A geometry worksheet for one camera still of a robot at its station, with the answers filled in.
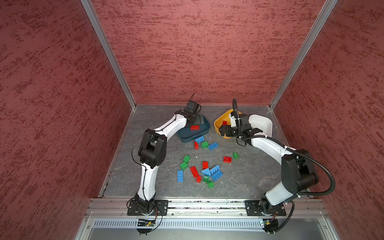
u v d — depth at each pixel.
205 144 0.95
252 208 0.74
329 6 0.71
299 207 0.76
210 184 0.81
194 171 0.85
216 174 0.85
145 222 0.72
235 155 0.90
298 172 0.45
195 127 1.07
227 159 0.89
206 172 0.85
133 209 0.73
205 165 0.87
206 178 0.85
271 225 0.71
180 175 0.83
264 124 1.07
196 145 0.97
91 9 0.71
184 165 0.87
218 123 1.07
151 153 0.55
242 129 0.70
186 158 0.90
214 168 0.85
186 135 0.97
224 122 1.05
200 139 0.98
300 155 0.45
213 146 0.97
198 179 0.83
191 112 0.77
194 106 0.78
